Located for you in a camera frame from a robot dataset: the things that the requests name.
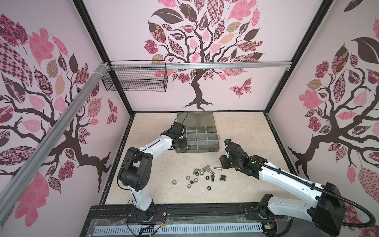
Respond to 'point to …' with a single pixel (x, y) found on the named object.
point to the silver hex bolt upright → (204, 169)
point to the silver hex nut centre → (196, 180)
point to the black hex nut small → (207, 177)
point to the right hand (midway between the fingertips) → (221, 156)
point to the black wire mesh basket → (149, 75)
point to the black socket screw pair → (223, 177)
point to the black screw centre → (212, 177)
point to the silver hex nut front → (189, 186)
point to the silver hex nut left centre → (188, 177)
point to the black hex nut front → (208, 187)
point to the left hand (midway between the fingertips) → (182, 145)
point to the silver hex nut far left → (174, 182)
